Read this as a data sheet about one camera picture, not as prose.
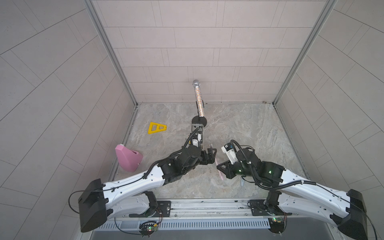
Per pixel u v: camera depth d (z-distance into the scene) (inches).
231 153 25.3
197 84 34.1
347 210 15.7
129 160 29.6
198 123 41.3
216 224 26.8
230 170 24.3
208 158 24.7
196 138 25.7
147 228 25.6
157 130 39.4
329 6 27.9
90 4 27.5
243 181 23.9
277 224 26.4
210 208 28.5
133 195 17.8
